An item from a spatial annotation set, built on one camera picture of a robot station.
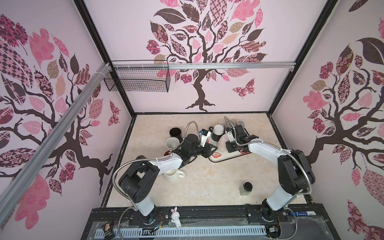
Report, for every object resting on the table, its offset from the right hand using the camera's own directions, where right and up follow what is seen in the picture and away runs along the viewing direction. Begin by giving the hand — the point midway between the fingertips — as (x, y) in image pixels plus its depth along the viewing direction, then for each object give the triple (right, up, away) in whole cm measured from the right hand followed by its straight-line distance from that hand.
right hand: (229, 143), depth 94 cm
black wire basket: (-59, +45, +1) cm, 74 cm away
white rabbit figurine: (-32, -33, -23) cm, 51 cm away
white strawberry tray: (-6, -8, +1) cm, 10 cm away
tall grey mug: (+2, +13, +6) cm, 15 cm away
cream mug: (-37, +1, +2) cm, 37 cm away
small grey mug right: (+9, +14, +6) cm, 18 cm away
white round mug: (-34, -16, -15) cm, 40 cm away
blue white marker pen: (+32, -33, -21) cm, 51 cm away
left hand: (-10, -1, -10) cm, 14 cm away
